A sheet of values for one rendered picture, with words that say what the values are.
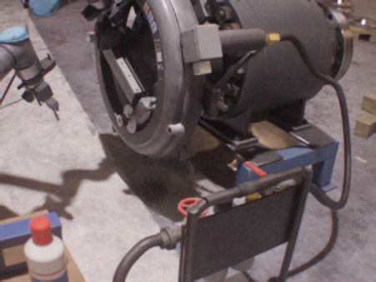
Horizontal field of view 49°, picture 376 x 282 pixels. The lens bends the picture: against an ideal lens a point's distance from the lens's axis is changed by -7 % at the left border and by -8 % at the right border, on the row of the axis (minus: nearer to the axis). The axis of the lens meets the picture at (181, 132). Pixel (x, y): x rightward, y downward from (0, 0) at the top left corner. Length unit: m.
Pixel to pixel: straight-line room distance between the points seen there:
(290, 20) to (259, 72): 0.28
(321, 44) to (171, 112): 0.80
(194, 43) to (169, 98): 0.22
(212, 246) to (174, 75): 0.58
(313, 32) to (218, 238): 1.12
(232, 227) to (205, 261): 0.11
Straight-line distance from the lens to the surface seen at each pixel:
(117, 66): 1.73
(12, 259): 0.89
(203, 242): 1.05
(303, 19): 1.91
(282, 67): 1.79
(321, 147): 2.01
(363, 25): 6.00
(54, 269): 0.70
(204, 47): 1.32
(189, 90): 1.42
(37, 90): 1.45
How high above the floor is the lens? 1.10
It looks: 26 degrees down
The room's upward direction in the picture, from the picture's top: 3 degrees clockwise
